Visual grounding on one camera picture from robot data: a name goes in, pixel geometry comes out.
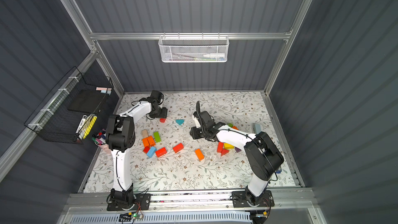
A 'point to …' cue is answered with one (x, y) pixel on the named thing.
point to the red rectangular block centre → (177, 148)
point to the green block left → (157, 136)
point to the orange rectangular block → (199, 154)
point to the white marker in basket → (214, 55)
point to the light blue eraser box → (257, 128)
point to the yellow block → (228, 146)
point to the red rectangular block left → (161, 152)
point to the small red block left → (146, 149)
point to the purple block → (237, 150)
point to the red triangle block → (224, 152)
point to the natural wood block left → (145, 134)
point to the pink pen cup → (100, 140)
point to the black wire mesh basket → (58, 117)
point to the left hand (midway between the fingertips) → (161, 114)
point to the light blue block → (151, 152)
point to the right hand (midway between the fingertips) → (193, 132)
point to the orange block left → (148, 141)
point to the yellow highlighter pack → (88, 126)
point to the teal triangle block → (180, 121)
